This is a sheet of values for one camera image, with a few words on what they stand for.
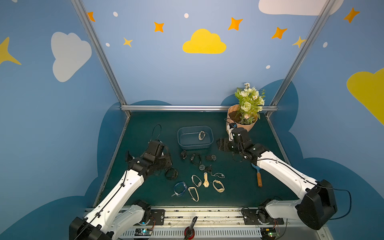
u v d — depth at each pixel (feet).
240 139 2.03
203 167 2.98
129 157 2.69
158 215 2.46
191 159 3.04
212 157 3.14
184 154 3.17
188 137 3.48
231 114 3.44
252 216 2.46
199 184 2.76
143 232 2.32
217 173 2.92
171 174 2.86
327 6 2.27
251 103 2.92
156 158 1.89
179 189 2.72
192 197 2.63
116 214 1.40
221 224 2.40
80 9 2.26
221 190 2.69
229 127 2.46
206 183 2.76
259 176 2.84
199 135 3.46
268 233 2.34
